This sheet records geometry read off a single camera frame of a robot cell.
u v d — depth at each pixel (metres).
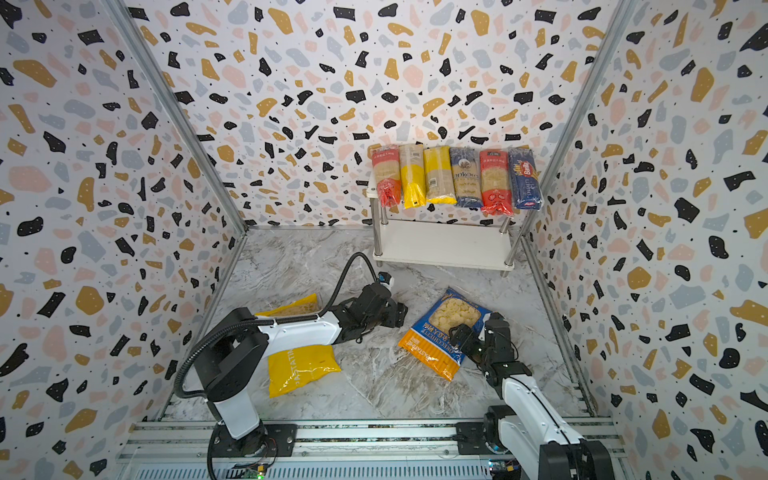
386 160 0.89
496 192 0.78
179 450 0.74
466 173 0.85
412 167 0.86
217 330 0.49
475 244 1.10
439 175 0.84
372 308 0.69
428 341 0.90
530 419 0.50
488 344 0.69
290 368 0.81
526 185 0.79
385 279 0.81
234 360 0.46
